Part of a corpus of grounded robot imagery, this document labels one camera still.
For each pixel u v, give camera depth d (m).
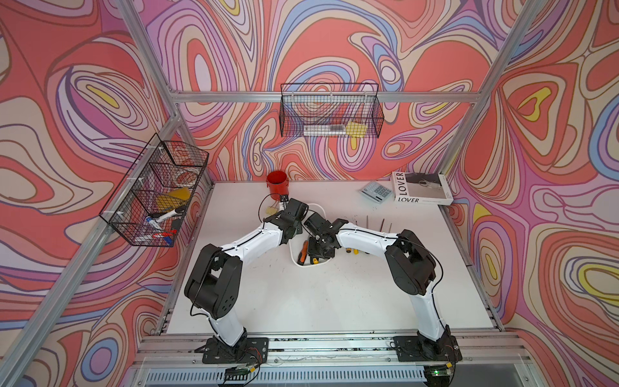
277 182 1.08
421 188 1.12
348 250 0.65
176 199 0.70
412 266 0.54
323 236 0.69
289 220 0.70
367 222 1.05
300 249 0.91
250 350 0.73
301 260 0.89
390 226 1.04
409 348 0.73
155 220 0.73
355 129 0.91
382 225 1.04
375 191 1.14
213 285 0.46
